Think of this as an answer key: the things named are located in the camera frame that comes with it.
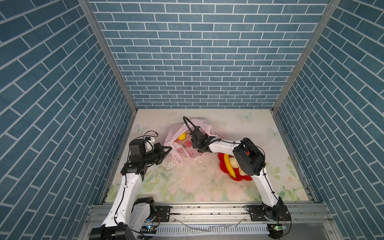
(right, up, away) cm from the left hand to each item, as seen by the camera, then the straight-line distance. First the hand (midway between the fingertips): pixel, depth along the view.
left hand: (172, 147), depth 77 cm
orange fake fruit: (+3, +4, +22) cm, 22 cm away
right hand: (+12, +2, +25) cm, 28 cm away
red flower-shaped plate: (+29, -14, +9) cm, 33 cm away
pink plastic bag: (-1, +1, +22) cm, 22 cm away
